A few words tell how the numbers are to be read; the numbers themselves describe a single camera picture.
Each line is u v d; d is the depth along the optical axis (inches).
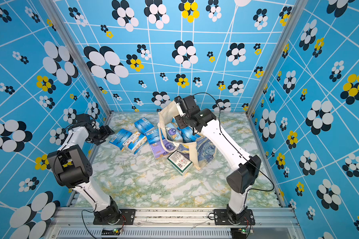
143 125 41.0
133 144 36.9
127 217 29.0
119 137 38.0
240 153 17.9
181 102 22.9
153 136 38.7
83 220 27.8
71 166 20.0
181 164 34.1
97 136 31.0
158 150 36.2
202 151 31.3
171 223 28.4
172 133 33.4
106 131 32.8
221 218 28.4
